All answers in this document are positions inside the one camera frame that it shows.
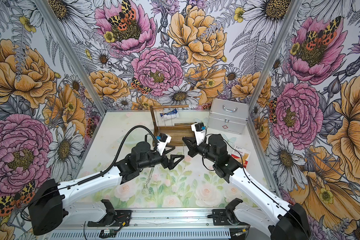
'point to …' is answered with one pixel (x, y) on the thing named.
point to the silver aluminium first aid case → (228, 116)
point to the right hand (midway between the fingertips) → (182, 142)
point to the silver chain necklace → (145, 185)
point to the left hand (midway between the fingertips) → (178, 155)
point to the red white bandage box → (241, 155)
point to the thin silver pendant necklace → (183, 145)
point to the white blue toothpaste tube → (169, 115)
